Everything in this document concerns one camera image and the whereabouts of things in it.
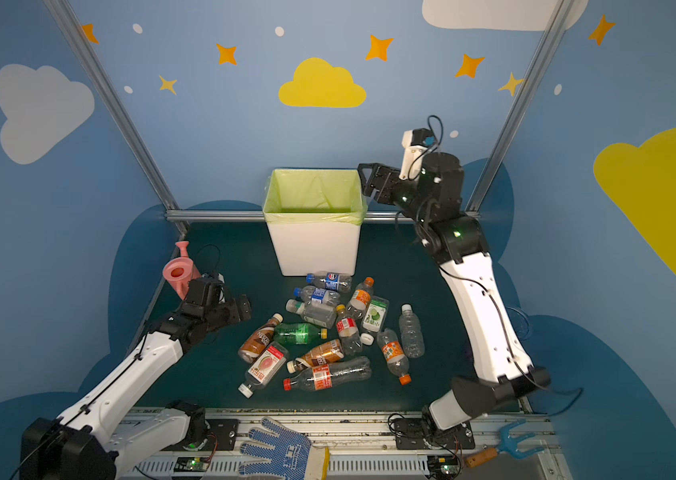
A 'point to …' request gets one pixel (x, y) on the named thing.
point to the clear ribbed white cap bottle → (411, 333)
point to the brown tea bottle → (259, 339)
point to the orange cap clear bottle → (360, 299)
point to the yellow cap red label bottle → (348, 331)
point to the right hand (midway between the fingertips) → (376, 166)
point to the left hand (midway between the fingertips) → (242, 306)
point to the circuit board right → (443, 467)
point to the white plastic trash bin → (304, 248)
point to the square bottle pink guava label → (263, 367)
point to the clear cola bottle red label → (333, 375)
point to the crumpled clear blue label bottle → (335, 281)
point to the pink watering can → (179, 271)
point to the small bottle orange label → (394, 355)
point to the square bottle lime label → (376, 314)
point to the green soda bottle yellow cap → (298, 333)
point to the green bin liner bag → (316, 194)
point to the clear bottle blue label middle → (318, 295)
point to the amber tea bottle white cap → (320, 355)
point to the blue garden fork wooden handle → (506, 443)
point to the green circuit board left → (191, 464)
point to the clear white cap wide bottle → (323, 315)
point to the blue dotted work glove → (289, 456)
